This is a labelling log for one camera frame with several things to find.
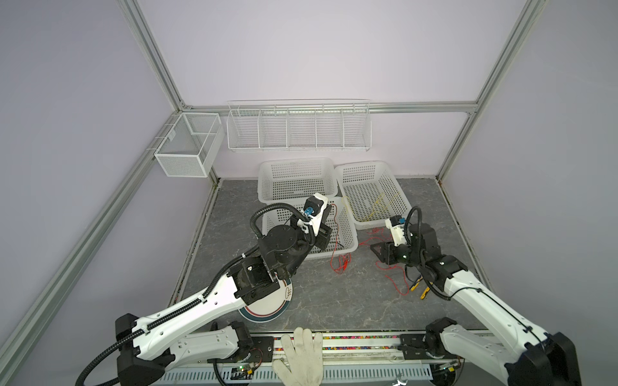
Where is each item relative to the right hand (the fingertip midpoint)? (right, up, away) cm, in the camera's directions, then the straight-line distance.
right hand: (377, 247), depth 81 cm
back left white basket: (-32, +27, +39) cm, 57 cm away
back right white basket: (+6, +20, +35) cm, 40 cm away
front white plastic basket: (-10, +1, +18) cm, 20 cm away
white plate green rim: (-36, -20, 0) cm, 41 cm away
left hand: (-17, +13, -21) cm, 30 cm away
